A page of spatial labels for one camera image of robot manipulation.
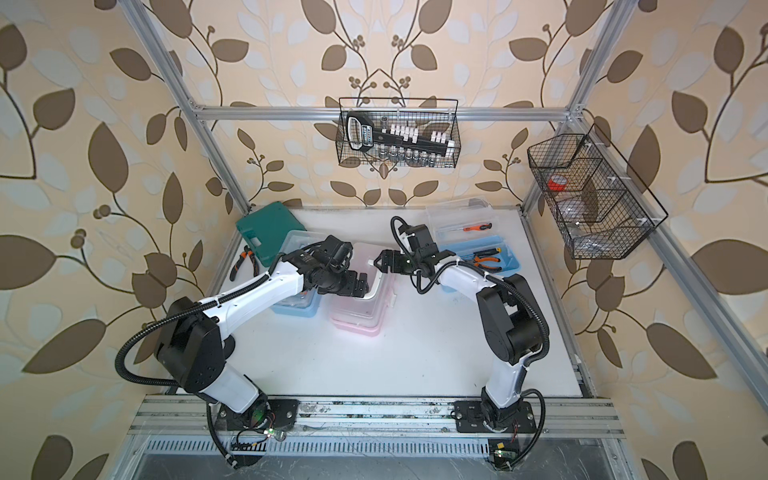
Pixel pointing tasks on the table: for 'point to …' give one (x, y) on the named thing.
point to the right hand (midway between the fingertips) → (386, 263)
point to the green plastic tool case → (265, 228)
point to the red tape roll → (557, 182)
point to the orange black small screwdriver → (478, 227)
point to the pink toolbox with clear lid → (365, 315)
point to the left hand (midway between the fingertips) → (353, 284)
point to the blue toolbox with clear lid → (308, 303)
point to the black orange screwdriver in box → (487, 252)
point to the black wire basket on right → (604, 210)
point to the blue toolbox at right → (447, 220)
